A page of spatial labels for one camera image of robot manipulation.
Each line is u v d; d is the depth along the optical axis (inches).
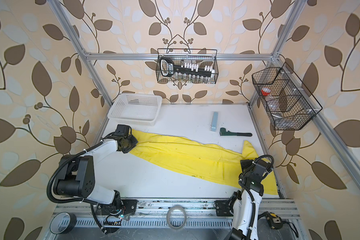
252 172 24.7
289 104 28.8
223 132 40.1
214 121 42.2
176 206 30.5
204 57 35.8
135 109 45.7
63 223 27.9
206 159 35.1
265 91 31.7
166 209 29.5
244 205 20.0
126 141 30.2
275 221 27.1
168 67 33.3
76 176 17.5
